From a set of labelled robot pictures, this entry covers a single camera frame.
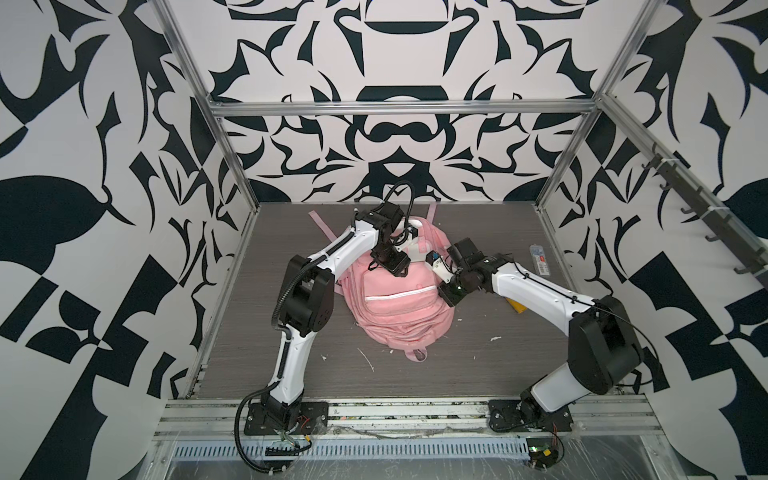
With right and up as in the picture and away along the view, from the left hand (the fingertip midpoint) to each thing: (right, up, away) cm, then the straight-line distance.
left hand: (401, 263), depth 92 cm
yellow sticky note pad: (+21, -5, -34) cm, 40 cm away
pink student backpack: (-3, -13, -7) cm, 15 cm away
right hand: (+12, -7, -4) cm, 15 cm away
